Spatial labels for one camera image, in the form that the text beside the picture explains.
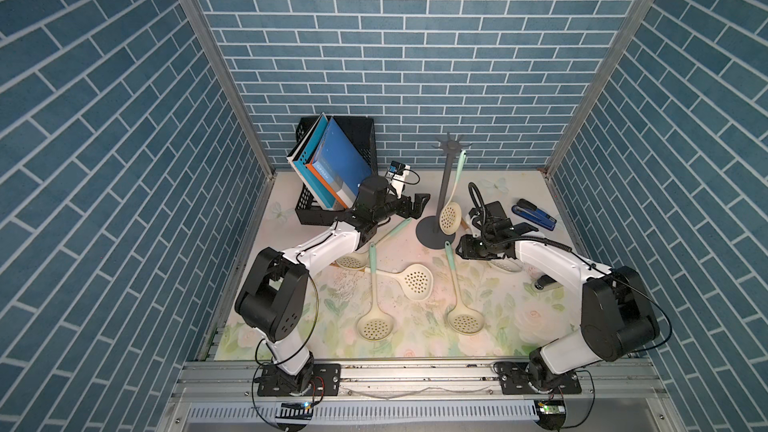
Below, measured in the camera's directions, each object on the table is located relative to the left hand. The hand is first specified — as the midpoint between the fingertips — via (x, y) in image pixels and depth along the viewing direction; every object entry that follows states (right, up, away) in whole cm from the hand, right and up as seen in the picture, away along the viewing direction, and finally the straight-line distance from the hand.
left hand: (424, 193), depth 85 cm
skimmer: (+9, -6, +7) cm, 13 cm away
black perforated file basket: (-20, +21, +18) cm, 34 cm away
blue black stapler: (+39, -6, +21) cm, 45 cm away
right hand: (+13, -18, +6) cm, 22 cm away
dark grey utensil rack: (+3, -13, +18) cm, 23 cm away
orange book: (-30, +3, +3) cm, 30 cm away
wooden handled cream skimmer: (-2, -26, +4) cm, 26 cm away
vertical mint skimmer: (-14, -37, -4) cm, 39 cm away
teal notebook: (-36, +10, -1) cm, 37 cm away
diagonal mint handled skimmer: (-20, -21, +10) cm, 31 cm away
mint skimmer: (+10, -36, -2) cm, 37 cm away
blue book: (-28, +10, +19) cm, 35 cm away
